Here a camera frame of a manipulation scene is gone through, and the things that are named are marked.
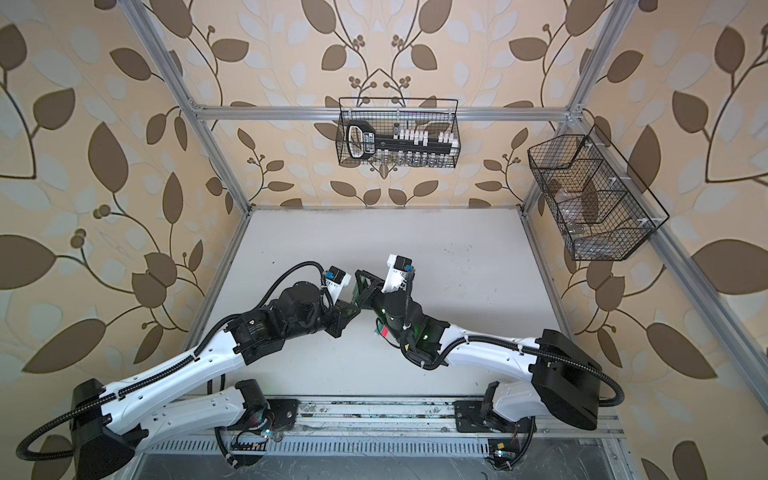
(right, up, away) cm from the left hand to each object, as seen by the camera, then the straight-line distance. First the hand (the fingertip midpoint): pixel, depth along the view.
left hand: (354, 302), depth 72 cm
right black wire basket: (+62, +23, 0) cm, 66 cm away
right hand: (0, +6, 0) cm, 6 cm away
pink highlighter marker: (+7, -12, +16) cm, 22 cm away
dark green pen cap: (+1, +2, -2) cm, 3 cm away
